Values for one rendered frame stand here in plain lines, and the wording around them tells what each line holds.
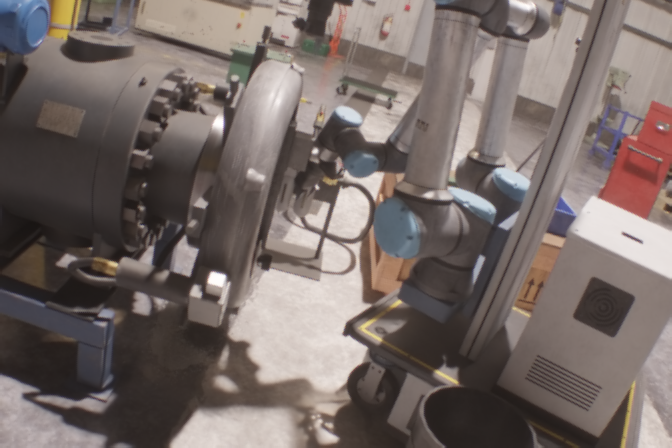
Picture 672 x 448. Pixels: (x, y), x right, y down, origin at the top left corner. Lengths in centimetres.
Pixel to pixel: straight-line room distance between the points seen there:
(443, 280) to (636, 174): 376
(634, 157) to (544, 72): 767
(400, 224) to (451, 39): 45
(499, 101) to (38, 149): 147
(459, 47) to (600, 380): 92
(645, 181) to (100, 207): 443
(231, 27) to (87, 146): 622
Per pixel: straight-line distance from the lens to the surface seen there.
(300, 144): 164
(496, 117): 202
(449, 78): 135
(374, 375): 179
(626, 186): 516
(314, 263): 268
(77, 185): 156
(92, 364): 169
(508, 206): 194
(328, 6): 168
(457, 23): 136
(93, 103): 156
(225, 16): 770
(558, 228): 275
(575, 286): 149
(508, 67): 200
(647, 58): 1331
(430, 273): 154
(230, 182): 133
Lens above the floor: 120
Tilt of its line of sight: 19 degrees down
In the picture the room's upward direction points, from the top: 17 degrees clockwise
